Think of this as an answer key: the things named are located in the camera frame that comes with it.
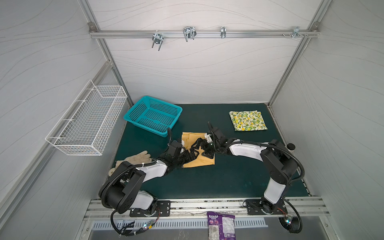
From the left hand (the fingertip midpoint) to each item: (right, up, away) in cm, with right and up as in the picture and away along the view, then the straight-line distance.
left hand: (196, 153), depth 88 cm
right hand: (0, +4, 0) cm, 4 cm away
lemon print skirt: (+39, +19, +19) cm, 47 cm away
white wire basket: (-51, +18, -20) cm, 57 cm away
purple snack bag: (+11, -28, -22) cm, 37 cm away
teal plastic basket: (-33, +24, +26) cm, 48 cm away
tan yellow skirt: (-5, +7, +9) cm, 13 cm away
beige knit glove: (-34, -3, +2) cm, 34 cm away
